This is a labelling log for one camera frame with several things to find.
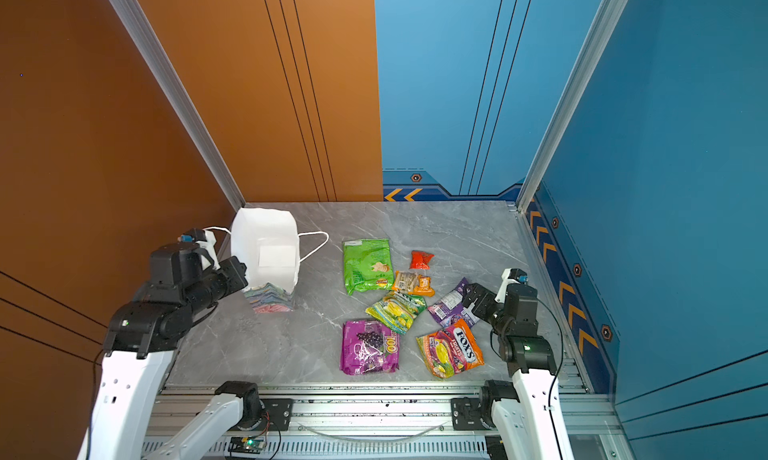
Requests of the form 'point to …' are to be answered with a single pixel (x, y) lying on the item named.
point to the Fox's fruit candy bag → (450, 351)
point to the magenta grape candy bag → (368, 347)
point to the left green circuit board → (247, 444)
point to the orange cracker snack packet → (411, 283)
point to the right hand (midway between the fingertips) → (474, 293)
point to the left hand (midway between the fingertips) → (247, 261)
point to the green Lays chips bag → (367, 265)
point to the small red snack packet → (420, 260)
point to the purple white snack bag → (449, 309)
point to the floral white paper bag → (268, 244)
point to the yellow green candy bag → (398, 310)
